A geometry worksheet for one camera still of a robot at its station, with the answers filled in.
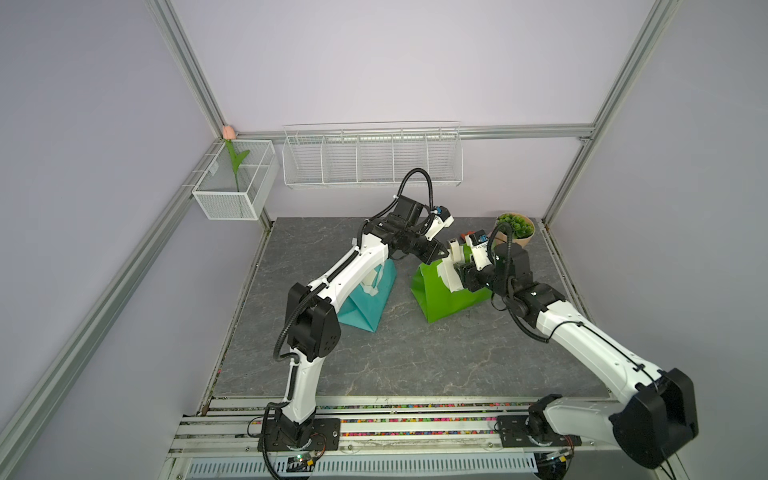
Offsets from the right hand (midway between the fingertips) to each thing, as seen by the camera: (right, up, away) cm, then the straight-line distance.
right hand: (465, 258), depth 81 cm
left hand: (-4, +1, 0) cm, 5 cm away
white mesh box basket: (-73, +21, +7) cm, 76 cm away
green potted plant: (+23, +10, +18) cm, 31 cm away
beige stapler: (-2, +2, 0) cm, 3 cm away
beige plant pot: (+18, +7, +21) cm, 28 cm away
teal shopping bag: (-28, -15, +3) cm, 32 cm away
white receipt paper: (-4, -5, +2) cm, 6 cm away
